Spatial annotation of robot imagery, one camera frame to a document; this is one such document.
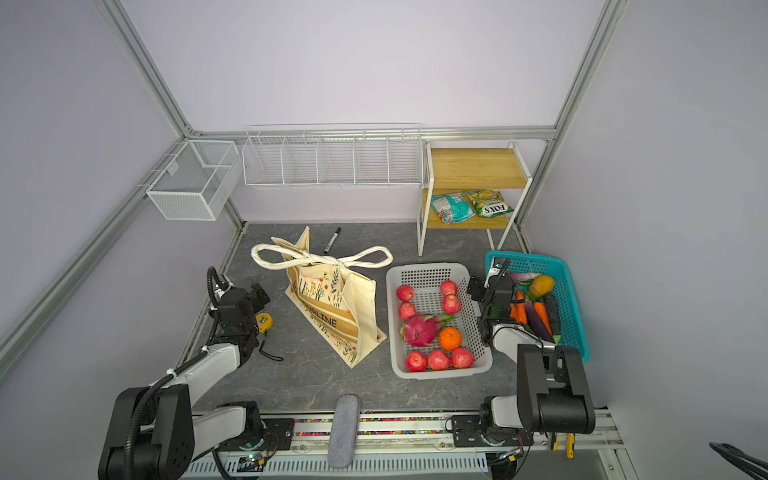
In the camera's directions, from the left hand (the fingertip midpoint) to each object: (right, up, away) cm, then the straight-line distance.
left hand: (242, 292), depth 87 cm
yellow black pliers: (+88, -35, -15) cm, 95 cm away
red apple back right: (+62, 0, +9) cm, 63 cm away
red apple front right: (+63, -17, -6) cm, 66 cm away
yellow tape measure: (+4, -10, +5) cm, 12 cm away
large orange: (+61, -13, -3) cm, 62 cm away
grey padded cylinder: (+32, -32, -15) cm, 48 cm away
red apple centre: (+62, -4, +4) cm, 62 cm away
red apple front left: (+51, -18, -6) cm, 54 cm away
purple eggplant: (+88, -10, +2) cm, 88 cm away
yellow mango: (+92, +1, +8) cm, 92 cm away
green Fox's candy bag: (+76, +28, +13) cm, 82 cm away
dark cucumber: (+93, -6, +3) cm, 93 cm away
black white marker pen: (+20, +16, +28) cm, 38 cm away
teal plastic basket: (+95, -11, -3) cm, 96 cm away
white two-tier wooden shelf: (+69, +38, +5) cm, 78 cm away
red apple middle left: (+49, -6, +3) cm, 49 cm away
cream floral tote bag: (+30, -2, -9) cm, 31 cm away
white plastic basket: (+55, +3, +10) cm, 56 cm away
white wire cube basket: (-22, +36, +12) cm, 43 cm away
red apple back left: (+48, -1, +9) cm, 49 cm away
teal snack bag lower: (+64, +27, +12) cm, 70 cm away
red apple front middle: (+57, -18, -6) cm, 60 cm away
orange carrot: (+91, -6, +7) cm, 92 cm away
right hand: (+75, +4, +4) cm, 75 cm away
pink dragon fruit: (+52, -10, -4) cm, 53 cm away
